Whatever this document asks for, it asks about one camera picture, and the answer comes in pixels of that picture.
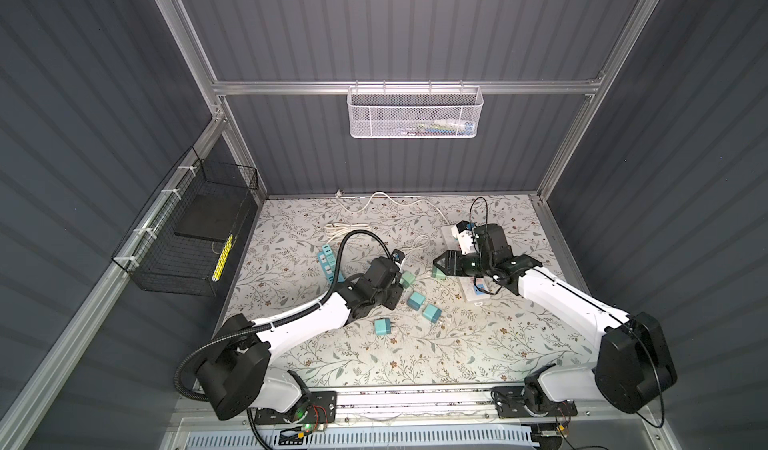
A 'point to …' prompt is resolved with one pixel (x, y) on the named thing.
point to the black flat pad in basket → (212, 216)
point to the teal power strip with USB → (327, 263)
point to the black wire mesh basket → (184, 237)
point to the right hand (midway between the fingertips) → (443, 264)
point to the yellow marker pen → (217, 272)
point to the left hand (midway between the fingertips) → (395, 283)
